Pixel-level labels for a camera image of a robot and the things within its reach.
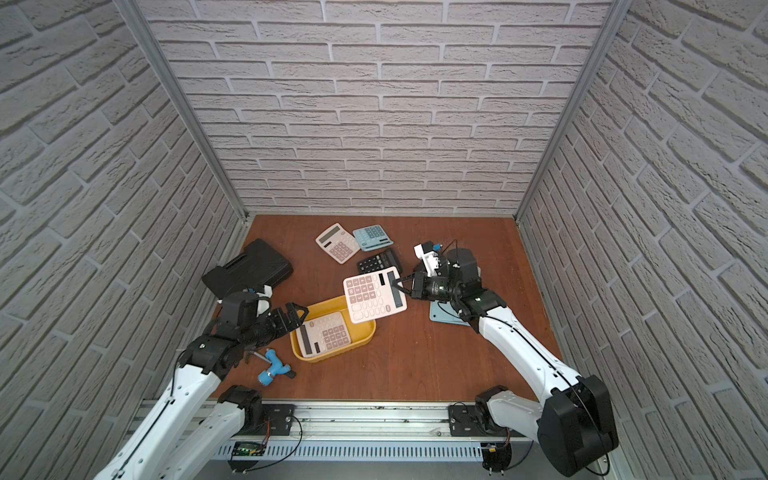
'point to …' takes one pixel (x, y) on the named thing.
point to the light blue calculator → (445, 312)
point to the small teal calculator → (372, 238)
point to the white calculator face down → (371, 296)
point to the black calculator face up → (382, 260)
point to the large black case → (258, 267)
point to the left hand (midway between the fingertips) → (294, 309)
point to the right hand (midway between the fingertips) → (398, 284)
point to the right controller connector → (496, 456)
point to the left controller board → (245, 449)
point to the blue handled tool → (266, 377)
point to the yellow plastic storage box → (360, 333)
